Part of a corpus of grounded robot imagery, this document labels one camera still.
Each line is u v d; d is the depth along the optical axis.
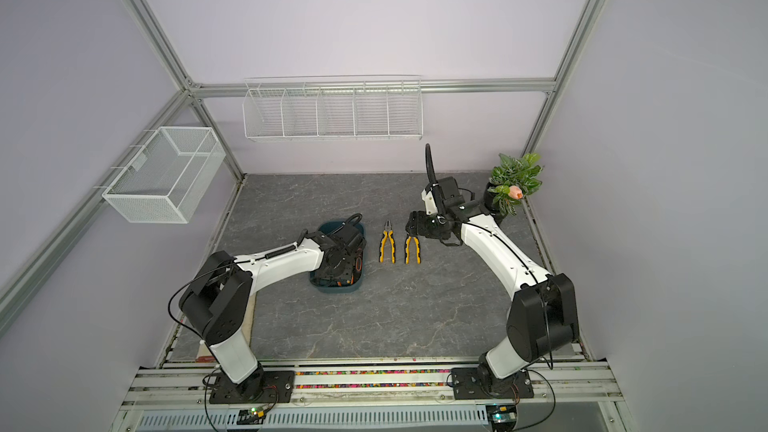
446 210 0.65
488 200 0.97
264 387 0.72
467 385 0.74
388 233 1.02
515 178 0.86
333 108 0.98
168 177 0.84
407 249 0.98
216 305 0.47
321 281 0.89
